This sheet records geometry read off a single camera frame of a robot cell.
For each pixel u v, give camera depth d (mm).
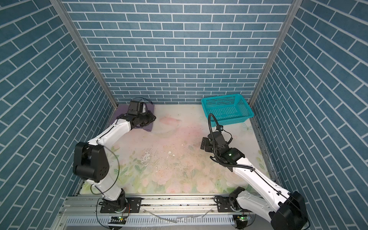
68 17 741
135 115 703
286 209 384
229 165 534
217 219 706
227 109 1193
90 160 464
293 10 723
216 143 579
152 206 753
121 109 1224
